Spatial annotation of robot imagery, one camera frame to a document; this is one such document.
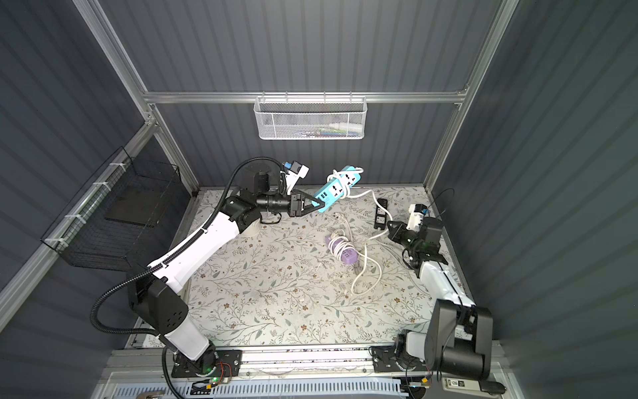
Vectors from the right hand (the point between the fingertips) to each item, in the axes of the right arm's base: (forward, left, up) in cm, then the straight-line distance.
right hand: (393, 223), depth 86 cm
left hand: (-8, +23, +18) cm, 30 cm away
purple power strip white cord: (-5, +18, -10) cm, 21 cm away
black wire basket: (-6, +85, +12) cm, 86 cm away
